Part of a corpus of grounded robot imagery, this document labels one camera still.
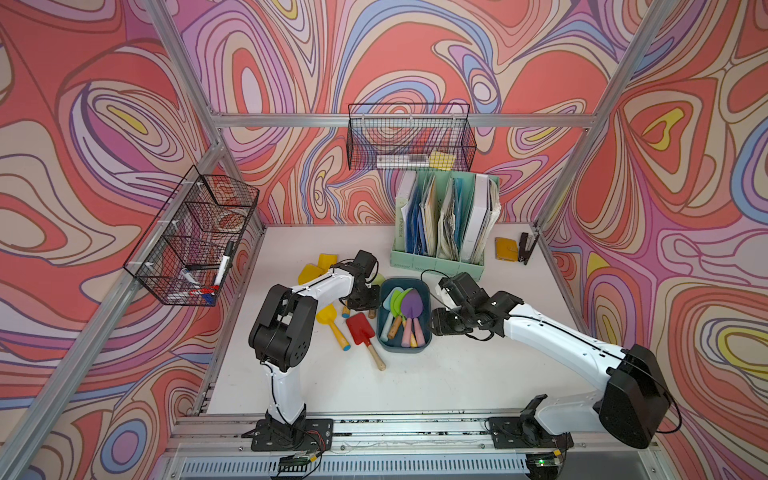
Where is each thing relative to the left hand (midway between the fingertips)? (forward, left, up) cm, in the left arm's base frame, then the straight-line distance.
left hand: (378, 306), depth 95 cm
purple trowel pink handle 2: (-14, -8, +3) cm, 16 cm away
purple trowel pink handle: (0, -11, 0) cm, 11 cm away
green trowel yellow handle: (-12, -11, +1) cm, 16 cm away
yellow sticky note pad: (+25, -48, 0) cm, 54 cm away
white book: (+21, -31, +24) cm, 44 cm away
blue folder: (+20, -13, +9) cm, 26 cm away
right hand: (-13, -16, +8) cm, 22 cm away
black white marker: (-6, +35, +29) cm, 46 cm away
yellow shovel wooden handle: (+19, +20, -1) cm, 28 cm away
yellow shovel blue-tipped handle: (-3, +16, -1) cm, 17 cm away
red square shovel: (-9, +5, -2) cm, 10 cm away
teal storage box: (-13, -5, 0) cm, 14 cm away
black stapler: (+22, -54, 0) cm, 58 cm away
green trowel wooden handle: (-6, -6, +1) cm, 9 cm away
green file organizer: (+19, -21, +20) cm, 35 cm away
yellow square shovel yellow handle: (-3, +10, 0) cm, 11 cm away
